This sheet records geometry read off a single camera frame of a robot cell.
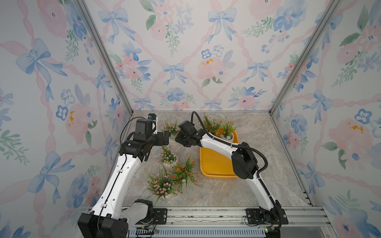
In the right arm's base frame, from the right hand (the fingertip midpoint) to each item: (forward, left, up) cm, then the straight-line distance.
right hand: (174, 139), depth 98 cm
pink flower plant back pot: (0, 0, +10) cm, 10 cm away
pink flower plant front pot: (-33, +2, +10) cm, 35 cm away
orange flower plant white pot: (+2, -35, +7) cm, 36 cm away
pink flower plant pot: (-18, +1, +10) cm, 21 cm away
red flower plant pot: (+4, -24, +9) cm, 26 cm away
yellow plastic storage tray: (-18, -26, 0) cm, 32 cm away
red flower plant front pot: (-27, -8, +9) cm, 30 cm away
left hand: (-10, +4, +20) cm, 22 cm away
